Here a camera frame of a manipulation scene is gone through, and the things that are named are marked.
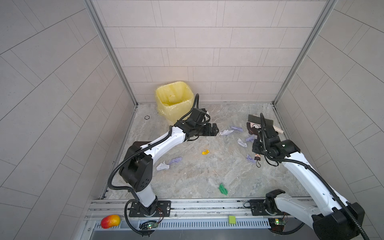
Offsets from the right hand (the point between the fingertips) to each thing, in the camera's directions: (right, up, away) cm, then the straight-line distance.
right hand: (253, 146), depth 79 cm
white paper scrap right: (-2, -2, +15) cm, 15 cm away
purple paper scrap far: (-1, +7, +21) cm, 22 cm away
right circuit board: (+7, -34, -11) cm, 36 cm away
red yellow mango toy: (-68, -30, -13) cm, 76 cm away
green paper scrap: (-17, -22, -3) cm, 28 cm away
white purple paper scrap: (-49, -12, +4) cm, 51 cm away
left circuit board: (-51, -32, -13) cm, 62 cm away
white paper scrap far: (-11, +5, +20) cm, 23 cm away
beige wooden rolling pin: (+24, +7, +20) cm, 32 cm away
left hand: (-19, +9, +2) cm, 21 cm away
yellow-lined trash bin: (-46, +27, +23) cm, 58 cm away
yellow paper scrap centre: (-25, -6, +10) cm, 28 cm away
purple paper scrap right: (0, -9, +8) cm, 12 cm away
